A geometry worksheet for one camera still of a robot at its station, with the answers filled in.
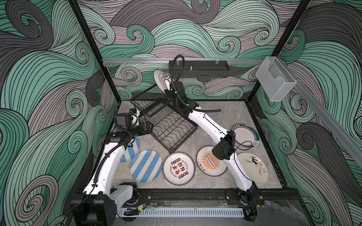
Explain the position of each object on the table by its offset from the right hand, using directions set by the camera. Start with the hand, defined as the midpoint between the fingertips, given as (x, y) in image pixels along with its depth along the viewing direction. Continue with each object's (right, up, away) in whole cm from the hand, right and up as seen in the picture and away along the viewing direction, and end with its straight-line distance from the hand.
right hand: (171, 81), depth 80 cm
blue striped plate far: (-27, -44, +10) cm, 53 cm away
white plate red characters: (+4, -52, +3) cm, 53 cm away
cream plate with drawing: (+50, -52, +3) cm, 72 cm away
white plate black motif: (-8, +3, +10) cm, 13 cm away
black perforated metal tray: (+19, +12, +15) cm, 27 cm away
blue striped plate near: (-15, -51, +4) cm, 53 cm away
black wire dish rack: (-2, -29, +20) cm, 36 cm away
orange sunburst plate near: (+24, -51, +5) cm, 56 cm away
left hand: (-14, -25, -2) cm, 29 cm away
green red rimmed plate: (+53, -36, +19) cm, 67 cm away
